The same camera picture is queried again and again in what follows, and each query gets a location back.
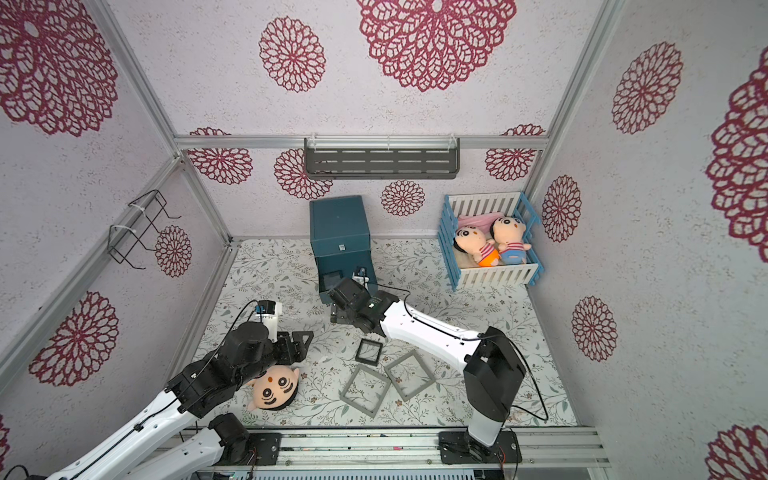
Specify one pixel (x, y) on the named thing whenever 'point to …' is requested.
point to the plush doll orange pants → (473, 241)
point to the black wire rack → (141, 212)
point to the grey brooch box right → (410, 375)
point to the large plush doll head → (274, 388)
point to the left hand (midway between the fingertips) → (301, 337)
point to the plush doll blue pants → (510, 232)
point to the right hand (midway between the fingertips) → (355, 309)
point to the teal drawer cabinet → (341, 241)
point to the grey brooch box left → (365, 390)
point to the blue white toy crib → (477, 210)
